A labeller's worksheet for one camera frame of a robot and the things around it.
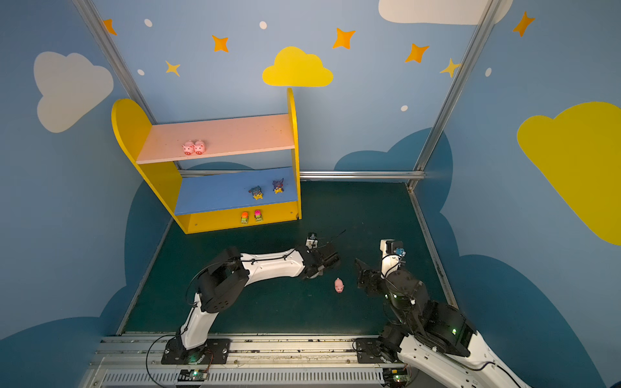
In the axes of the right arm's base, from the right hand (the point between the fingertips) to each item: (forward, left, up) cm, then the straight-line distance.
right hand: (370, 257), depth 67 cm
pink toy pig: (+1, +7, -25) cm, 26 cm away
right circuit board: (-25, -10, -27) cm, 38 cm away
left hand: (+9, +16, -23) cm, 30 cm away
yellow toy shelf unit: (+25, +56, -10) cm, 62 cm away
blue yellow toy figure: (+29, +41, -8) cm, 50 cm away
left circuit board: (-29, +51, -26) cm, 64 cm away
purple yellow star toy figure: (+34, +33, -8) cm, 48 cm away
